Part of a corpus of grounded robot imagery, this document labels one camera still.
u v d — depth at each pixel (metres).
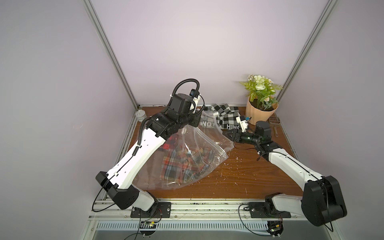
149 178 0.85
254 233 0.67
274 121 1.08
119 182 0.39
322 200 0.40
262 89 0.90
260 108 1.03
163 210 0.73
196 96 0.56
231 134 0.72
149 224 0.71
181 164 0.82
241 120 0.74
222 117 1.10
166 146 0.92
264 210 0.70
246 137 0.70
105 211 0.44
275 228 0.70
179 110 0.47
